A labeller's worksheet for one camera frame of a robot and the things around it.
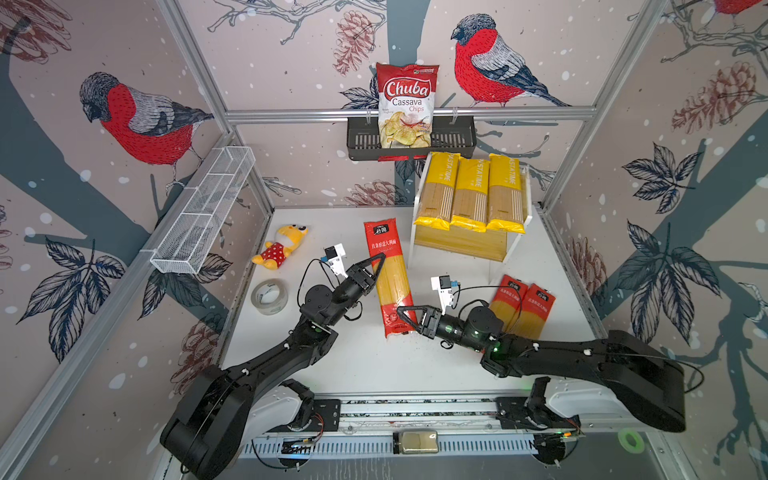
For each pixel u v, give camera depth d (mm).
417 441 670
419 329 648
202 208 789
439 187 776
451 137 947
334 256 698
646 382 424
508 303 911
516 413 729
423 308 660
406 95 836
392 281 698
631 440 699
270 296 928
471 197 748
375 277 686
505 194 758
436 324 633
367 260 702
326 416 734
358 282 657
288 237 1029
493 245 904
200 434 397
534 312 901
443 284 683
